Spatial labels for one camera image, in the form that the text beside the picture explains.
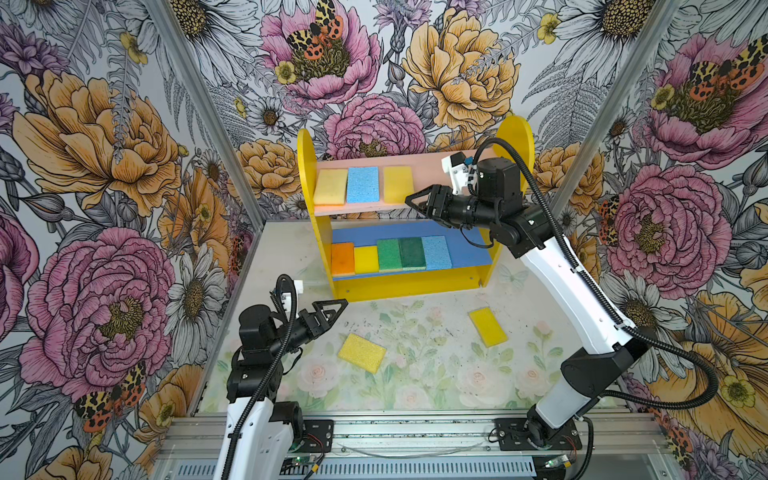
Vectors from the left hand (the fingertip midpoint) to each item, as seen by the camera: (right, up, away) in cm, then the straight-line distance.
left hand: (343, 316), depth 72 cm
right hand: (+16, +24, -7) cm, 29 cm away
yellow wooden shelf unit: (+36, +15, +19) cm, 43 cm away
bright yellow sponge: (+4, +13, +18) cm, 22 cm away
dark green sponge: (+18, +15, +20) cm, 30 cm away
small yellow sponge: (+41, -8, +23) cm, 48 cm away
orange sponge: (-3, +13, +18) cm, 22 cm away
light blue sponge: (+25, +15, +20) cm, 35 cm away
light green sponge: (+11, +13, +19) cm, 26 cm away
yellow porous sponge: (+3, -14, +15) cm, 21 cm away
